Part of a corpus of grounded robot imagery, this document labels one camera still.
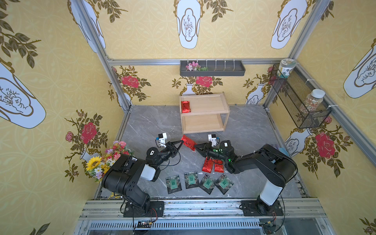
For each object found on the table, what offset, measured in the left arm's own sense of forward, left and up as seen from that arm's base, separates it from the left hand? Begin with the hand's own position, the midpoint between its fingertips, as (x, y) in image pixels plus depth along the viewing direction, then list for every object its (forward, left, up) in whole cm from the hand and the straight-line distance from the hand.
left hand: (180, 140), depth 83 cm
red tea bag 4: (-11, -23, -13) cm, 29 cm away
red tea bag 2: (-1, -5, -1) cm, 5 cm away
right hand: (-1, -10, -2) cm, 10 cm away
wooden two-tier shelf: (+16, -18, +5) cm, 24 cm away
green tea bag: (-20, +4, -14) cm, 25 cm away
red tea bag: (+19, -3, +8) cm, 21 cm away
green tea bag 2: (-17, -6, -15) cm, 23 cm away
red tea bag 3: (-10, -16, -13) cm, 23 cm away
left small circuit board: (-37, +18, -18) cm, 45 cm away
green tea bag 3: (-20, -15, -14) cm, 29 cm away
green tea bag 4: (-20, -24, -14) cm, 34 cm away
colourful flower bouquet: (-16, +38, +5) cm, 42 cm away
